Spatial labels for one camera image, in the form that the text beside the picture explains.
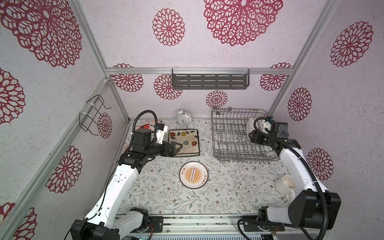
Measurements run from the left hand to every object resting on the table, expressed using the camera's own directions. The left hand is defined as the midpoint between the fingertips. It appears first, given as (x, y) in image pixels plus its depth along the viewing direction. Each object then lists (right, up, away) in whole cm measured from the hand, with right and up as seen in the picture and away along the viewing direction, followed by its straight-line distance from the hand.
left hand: (174, 147), depth 74 cm
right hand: (+44, +7, +9) cm, 46 cm away
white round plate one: (+10, -18, +16) cm, 26 cm away
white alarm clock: (+3, +18, +35) cm, 40 cm away
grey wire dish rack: (+37, +2, +32) cm, 49 cm away
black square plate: (+7, +3, +29) cm, 30 cm away
